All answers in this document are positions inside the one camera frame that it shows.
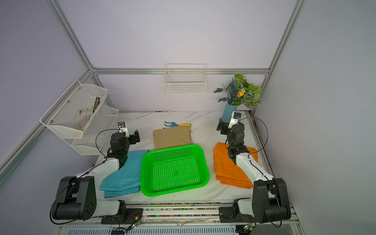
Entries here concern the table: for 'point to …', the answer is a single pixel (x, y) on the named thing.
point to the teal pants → (126, 180)
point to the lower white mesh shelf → (95, 135)
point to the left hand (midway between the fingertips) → (129, 132)
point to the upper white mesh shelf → (71, 113)
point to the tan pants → (172, 137)
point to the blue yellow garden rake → (174, 124)
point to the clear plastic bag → (82, 116)
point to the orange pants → (226, 171)
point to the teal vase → (228, 111)
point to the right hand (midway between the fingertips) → (227, 122)
